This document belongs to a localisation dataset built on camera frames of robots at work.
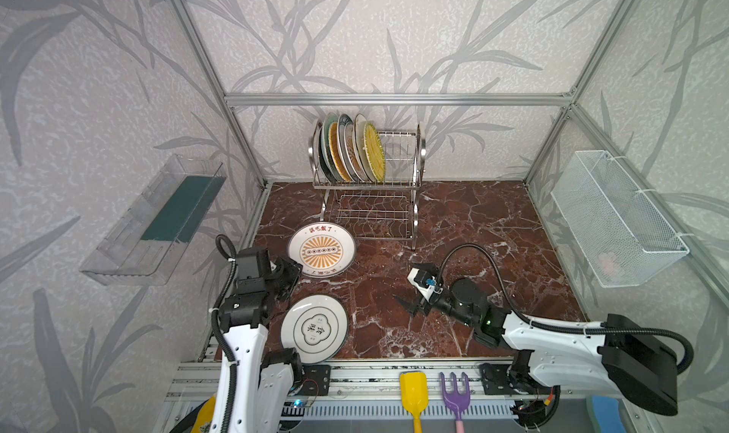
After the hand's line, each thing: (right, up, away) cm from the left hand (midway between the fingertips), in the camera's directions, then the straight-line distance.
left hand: (308, 253), depth 75 cm
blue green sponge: (+74, -37, -8) cm, 83 cm away
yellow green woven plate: (+18, +30, +10) cm, 36 cm away
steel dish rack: (+20, +12, +30) cm, 38 cm away
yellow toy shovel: (+28, -36, -4) cm, 46 cm away
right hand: (+26, -4, +1) cm, 26 cm away
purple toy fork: (+39, -36, -5) cm, 53 cm away
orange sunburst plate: (+3, 0, +7) cm, 7 cm away
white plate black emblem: (+1, -23, +7) cm, 24 cm away
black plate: (+4, +23, 0) cm, 24 cm away
